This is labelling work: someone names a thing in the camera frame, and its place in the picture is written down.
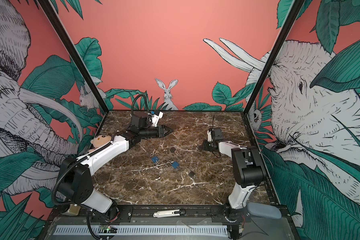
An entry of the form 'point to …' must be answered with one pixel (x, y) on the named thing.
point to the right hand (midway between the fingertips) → (202, 143)
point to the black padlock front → (191, 174)
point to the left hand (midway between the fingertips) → (172, 128)
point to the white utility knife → (169, 213)
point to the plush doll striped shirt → (101, 139)
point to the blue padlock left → (155, 159)
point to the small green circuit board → (107, 229)
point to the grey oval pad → (264, 210)
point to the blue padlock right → (175, 164)
